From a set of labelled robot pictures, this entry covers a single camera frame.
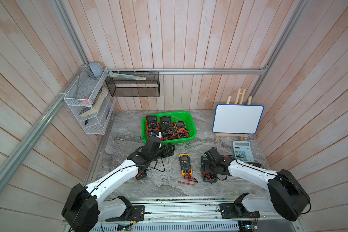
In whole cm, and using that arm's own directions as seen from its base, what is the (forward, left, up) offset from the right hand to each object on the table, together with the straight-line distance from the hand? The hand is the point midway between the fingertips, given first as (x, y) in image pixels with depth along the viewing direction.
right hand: (206, 166), depth 90 cm
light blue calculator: (+11, -26, +1) cm, 28 cm away
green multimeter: (-7, +1, +3) cm, 7 cm away
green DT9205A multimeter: (+25, +27, +8) cm, 38 cm away
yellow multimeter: (-1, +14, +3) cm, 14 cm away
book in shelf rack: (+18, +64, +34) cm, 75 cm away
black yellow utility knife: (+2, -31, 0) cm, 31 cm away
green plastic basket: (+36, +12, +7) cm, 39 cm away
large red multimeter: (+25, +37, +11) cm, 46 cm away
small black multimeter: (-8, +39, +4) cm, 40 cm away
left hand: (+3, +24, +15) cm, 28 cm away
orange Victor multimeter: (+26, +16, +4) cm, 31 cm away
